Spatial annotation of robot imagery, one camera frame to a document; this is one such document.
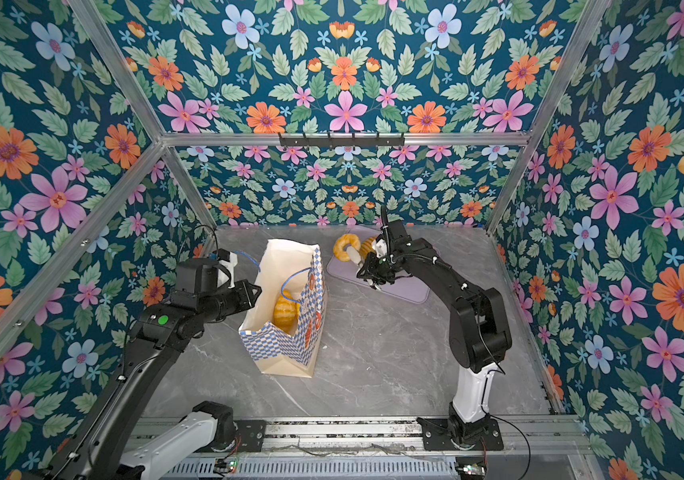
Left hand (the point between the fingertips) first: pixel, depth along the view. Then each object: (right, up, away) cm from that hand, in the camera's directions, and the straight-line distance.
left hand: (264, 283), depth 70 cm
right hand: (+23, +1, +18) cm, 29 cm away
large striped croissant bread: (0, -11, +20) cm, 23 cm away
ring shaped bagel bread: (+19, +12, +29) cm, 36 cm away
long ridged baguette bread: (+25, +9, +23) cm, 35 cm away
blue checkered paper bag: (+10, +4, -6) cm, 12 cm away
